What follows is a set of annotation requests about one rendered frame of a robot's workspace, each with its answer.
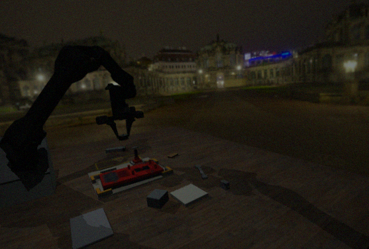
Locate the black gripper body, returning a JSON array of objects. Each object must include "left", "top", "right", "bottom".
[{"left": 95, "top": 99, "right": 144, "bottom": 125}]

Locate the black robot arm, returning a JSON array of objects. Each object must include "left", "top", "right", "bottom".
[{"left": 0, "top": 45, "right": 136, "bottom": 172}]

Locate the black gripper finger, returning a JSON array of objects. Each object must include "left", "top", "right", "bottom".
[
  {"left": 126, "top": 119, "right": 135, "bottom": 136},
  {"left": 106, "top": 123, "right": 119, "bottom": 138}
]

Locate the black wheel with grey hub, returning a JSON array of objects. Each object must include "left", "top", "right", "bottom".
[{"left": 119, "top": 134, "right": 129, "bottom": 140}]

